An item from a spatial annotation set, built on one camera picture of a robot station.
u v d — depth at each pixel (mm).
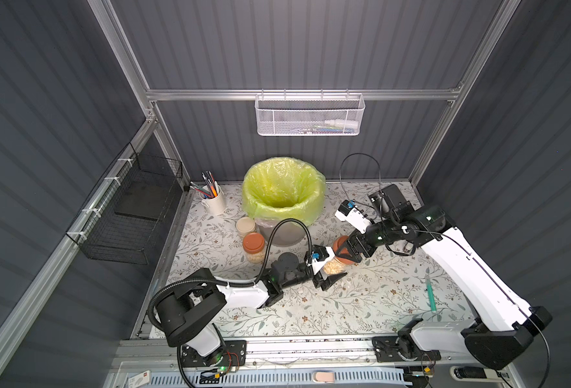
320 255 628
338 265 698
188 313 442
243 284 570
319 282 689
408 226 463
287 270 608
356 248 588
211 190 1049
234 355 722
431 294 843
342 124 937
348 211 598
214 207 1069
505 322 377
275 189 955
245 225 970
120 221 721
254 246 867
